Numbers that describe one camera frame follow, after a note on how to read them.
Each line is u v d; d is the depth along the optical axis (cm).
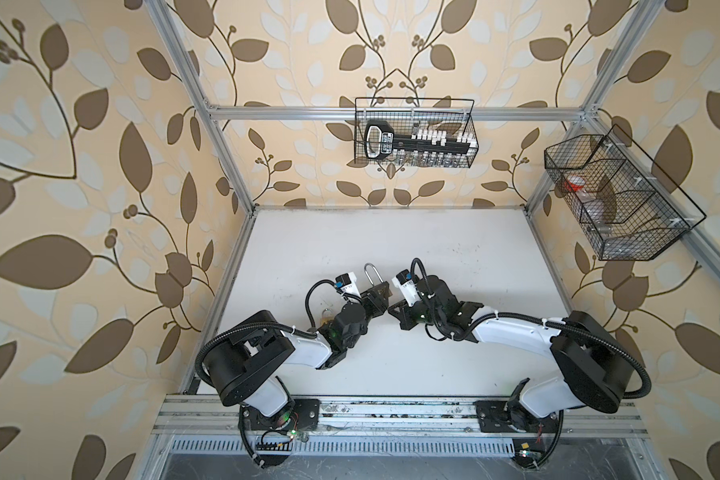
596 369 43
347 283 77
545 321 49
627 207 73
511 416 66
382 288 82
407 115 90
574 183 81
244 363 45
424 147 83
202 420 73
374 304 75
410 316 75
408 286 77
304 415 74
